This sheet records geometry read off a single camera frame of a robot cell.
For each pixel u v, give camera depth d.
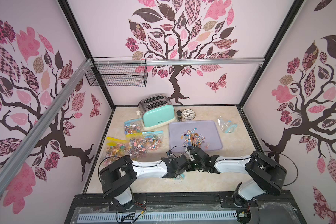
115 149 0.92
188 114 1.10
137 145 0.92
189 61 0.93
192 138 0.99
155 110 0.94
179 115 1.05
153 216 0.70
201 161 0.68
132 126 1.04
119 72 0.95
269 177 0.44
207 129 1.04
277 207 0.72
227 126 1.03
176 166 0.65
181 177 0.81
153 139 0.97
